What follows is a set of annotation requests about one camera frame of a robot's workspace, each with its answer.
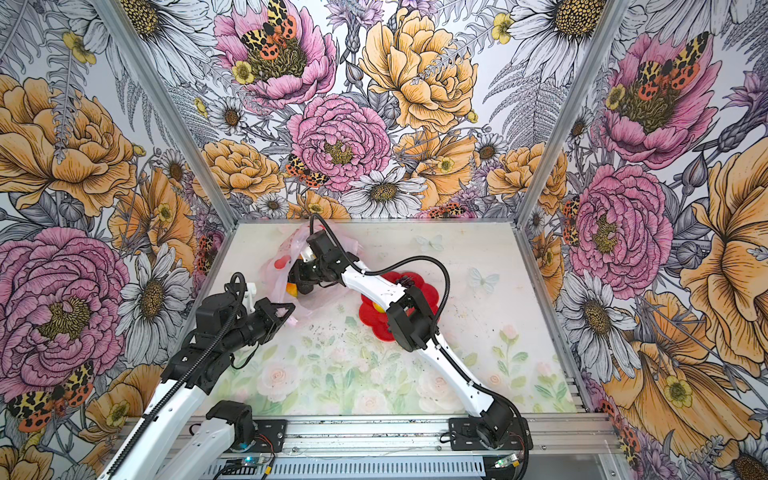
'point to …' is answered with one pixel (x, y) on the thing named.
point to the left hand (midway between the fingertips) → (296, 314)
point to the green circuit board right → (508, 461)
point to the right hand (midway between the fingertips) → (288, 283)
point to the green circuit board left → (250, 461)
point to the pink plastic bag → (286, 248)
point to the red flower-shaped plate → (377, 321)
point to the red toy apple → (378, 307)
